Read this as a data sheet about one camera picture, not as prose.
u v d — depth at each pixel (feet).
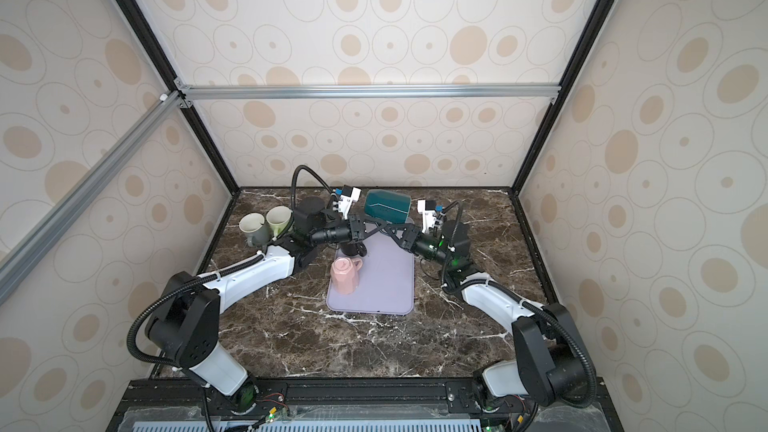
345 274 2.80
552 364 1.40
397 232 2.52
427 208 2.43
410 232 2.31
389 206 2.40
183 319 1.47
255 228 3.18
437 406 2.39
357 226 2.30
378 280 3.11
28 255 1.71
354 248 3.27
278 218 3.37
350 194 2.44
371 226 2.49
